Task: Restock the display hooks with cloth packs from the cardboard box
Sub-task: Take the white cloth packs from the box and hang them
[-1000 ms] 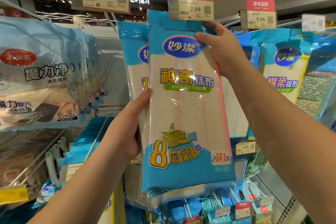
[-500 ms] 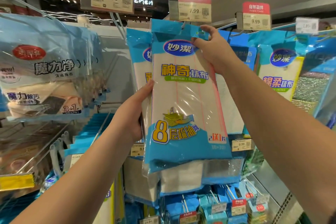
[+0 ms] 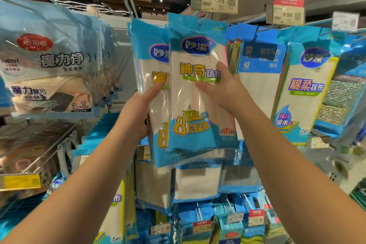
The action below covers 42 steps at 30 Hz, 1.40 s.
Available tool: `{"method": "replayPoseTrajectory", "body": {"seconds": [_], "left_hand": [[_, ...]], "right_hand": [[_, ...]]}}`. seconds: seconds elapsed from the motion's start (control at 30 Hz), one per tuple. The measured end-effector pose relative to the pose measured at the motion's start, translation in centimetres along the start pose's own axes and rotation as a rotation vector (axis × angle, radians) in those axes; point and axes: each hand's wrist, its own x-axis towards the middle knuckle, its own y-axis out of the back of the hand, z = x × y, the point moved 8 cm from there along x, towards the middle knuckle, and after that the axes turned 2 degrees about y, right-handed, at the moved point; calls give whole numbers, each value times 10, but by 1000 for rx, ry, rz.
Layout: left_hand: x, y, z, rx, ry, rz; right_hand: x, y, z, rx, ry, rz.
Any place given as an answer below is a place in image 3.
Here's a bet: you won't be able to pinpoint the person's right hand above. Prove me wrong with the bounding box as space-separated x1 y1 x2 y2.
194 61 254 117

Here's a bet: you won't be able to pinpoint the person's left hand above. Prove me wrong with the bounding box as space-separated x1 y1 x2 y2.
117 83 167 145

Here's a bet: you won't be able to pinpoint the blue-label white cloth packet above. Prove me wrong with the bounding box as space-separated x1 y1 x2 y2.
226 24 287 142

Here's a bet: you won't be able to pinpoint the cotton-soft cloth packet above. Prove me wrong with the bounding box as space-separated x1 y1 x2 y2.
274 26 342 146

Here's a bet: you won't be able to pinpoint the blue steel-cloth packets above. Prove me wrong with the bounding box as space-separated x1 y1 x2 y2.
220 144 262 194

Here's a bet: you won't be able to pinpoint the blue cloth packets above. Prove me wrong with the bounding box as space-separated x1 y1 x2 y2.
136 152 224 214

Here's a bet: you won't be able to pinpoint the hung scouring pad packet bunch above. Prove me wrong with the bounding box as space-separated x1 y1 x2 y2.
315 32 366 139

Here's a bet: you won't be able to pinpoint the person's right forearm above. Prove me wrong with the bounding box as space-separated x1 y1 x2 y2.
234 103 366 244

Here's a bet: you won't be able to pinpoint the yellowish price tag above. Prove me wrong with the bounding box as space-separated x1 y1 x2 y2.
309 136 331 149

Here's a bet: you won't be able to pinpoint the hanging grey packets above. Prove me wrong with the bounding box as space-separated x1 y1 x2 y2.
0 0 116 119

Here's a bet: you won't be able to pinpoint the hanging brownish packets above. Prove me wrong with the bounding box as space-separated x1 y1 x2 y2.
0 127 76 173

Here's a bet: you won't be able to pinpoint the striped sponge packets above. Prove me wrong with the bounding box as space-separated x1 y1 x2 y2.
177 192 288 244

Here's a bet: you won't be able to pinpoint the clear hanging label pouch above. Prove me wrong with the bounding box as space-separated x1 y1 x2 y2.
329 152 356 182

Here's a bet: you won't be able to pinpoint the bright yellow price tag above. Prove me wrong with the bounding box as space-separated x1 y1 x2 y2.
0 173 43 191

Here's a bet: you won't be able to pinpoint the dark green goods pile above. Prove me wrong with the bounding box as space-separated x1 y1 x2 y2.
349 178 366 211

